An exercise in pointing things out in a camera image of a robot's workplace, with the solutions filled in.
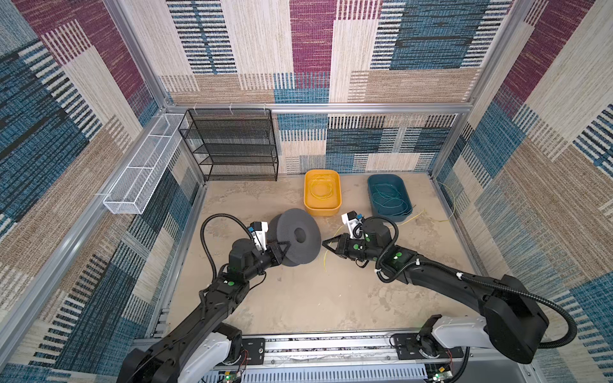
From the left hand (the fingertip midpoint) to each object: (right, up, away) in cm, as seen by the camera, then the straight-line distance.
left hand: (291, 241), depth 78 cm
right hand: (+10, -2, -1) cm, 10 cm away
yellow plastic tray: (+12, +17, +37) cm, 42 cm away
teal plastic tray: (+45, +23, +35) cm, 62 cm away
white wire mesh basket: (-61, +16, +13) cm, 64 cm away
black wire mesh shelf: (-29, +38, +33) cm, 58 cm away
